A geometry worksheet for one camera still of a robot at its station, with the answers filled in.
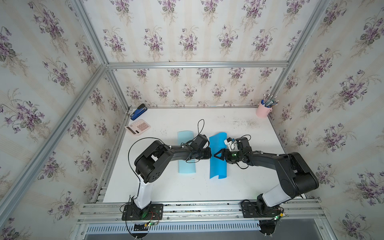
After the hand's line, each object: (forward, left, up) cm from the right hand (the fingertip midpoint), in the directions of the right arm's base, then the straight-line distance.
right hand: (220, 158), depth 90 cm
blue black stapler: (+38, +59, +2) cm, 70 cm away
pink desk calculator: (+22, +57, +1) cm, 61 cm away
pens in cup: (+42, -40, +9) cm, 59 cm away
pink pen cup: (+35, -34, +5) cm, 49 cm away
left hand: (+2, +4, -1) cm, 5 cm away
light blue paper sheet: (+15, +23, 0) cm, 27 cm away
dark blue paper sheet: (-8, +2, +3) cm, 9 cm away
